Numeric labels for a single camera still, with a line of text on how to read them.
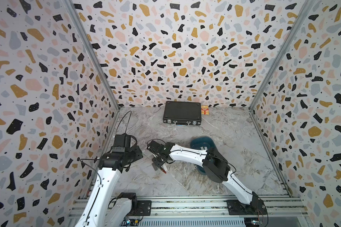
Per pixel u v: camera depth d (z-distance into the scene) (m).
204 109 1.20
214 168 0.55
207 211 0.73
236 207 0.73
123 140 0.57
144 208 0.74
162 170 0.87
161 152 0.68
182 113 1.13
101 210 0.40
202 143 1.00
